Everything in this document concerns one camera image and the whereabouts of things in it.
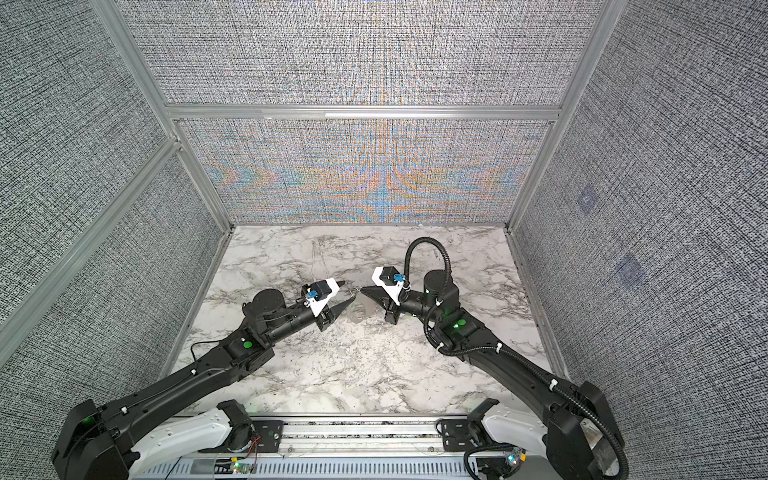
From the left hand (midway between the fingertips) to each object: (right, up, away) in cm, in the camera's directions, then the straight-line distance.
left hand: (347, 289), depth 71 cm
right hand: (+4, +1, 0) cm, 4 cm away
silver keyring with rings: (+3, -4, -2) cm, 5 cm away
